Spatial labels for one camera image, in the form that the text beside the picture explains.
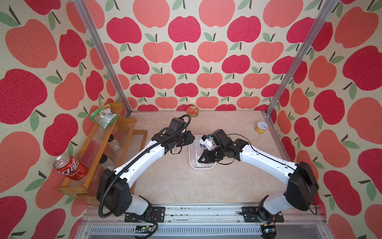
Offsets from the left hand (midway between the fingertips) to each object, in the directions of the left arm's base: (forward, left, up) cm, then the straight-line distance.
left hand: (196, 140), depth 79 cm
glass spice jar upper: (-2, +44, 0) cm, 44 cm away
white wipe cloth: (-8, 0, -3) cm, 9 cm away
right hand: (-10, -2, -6) cm, 12 cm away
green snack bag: (+6, +47, +12) cm, 49 cm away
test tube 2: (-4, -2, +2) cm, 5 cm away
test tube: (-7, +1, -2) cm, 7 cm away
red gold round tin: (+40, +1, -17) cm, 44 cm away
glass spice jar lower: (-14, +43, +2) cm, 45 cm away
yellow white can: (+21, -48, -14) cm, 54 cm away
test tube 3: (-5, -4, +3) cm, 7 cm away
